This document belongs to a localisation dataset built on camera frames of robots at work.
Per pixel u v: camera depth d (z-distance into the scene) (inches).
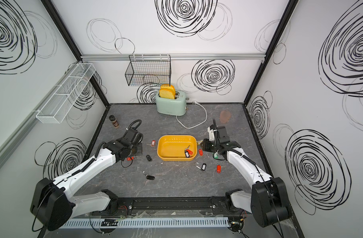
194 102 48.0
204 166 34.2
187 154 35.9
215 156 36.1
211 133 30.8
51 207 15.2
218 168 34.3
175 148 37.8
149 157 35.9
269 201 15.8
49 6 27.9
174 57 35.0
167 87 40.1
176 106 43.3
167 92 39.0
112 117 39.0
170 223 37.9
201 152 36.9
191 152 36.5
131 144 24.8
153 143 38.0
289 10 28.8
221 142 25.8
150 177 32.6
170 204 29.8
